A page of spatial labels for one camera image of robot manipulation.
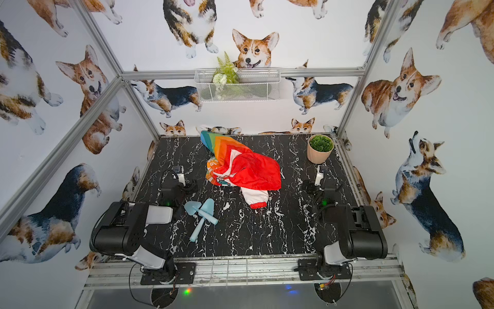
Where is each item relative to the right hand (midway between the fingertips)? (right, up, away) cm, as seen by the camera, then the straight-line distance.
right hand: (313, 174), depth 93 cm
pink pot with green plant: (+5, +13, +8) cm, 16 cm away
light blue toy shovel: (-58, -16, -3) cm, 60 cm away
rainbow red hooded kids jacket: (-40, +4, +8) cm, 41 cm away
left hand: (-61, 0, +2) cm, 61 cm away
